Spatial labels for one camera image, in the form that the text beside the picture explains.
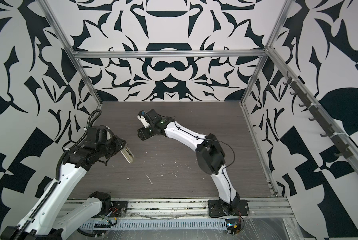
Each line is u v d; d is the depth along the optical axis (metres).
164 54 0.92
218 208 0.74
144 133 0.76
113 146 0.66
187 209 0.76
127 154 0.72
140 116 0.79
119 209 0.73
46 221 0.39
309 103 0.59
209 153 0.52
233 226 0.71
